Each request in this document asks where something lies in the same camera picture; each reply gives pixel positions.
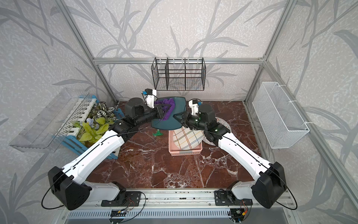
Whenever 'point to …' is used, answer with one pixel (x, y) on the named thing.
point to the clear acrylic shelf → (46, 129)
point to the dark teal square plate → (171, 123)
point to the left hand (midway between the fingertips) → (171, 106)
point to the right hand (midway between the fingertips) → (172, 116)
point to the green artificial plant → (92, 128)
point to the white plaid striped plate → (187, 139)
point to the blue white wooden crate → (68, 132)
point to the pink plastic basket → (175, 150)
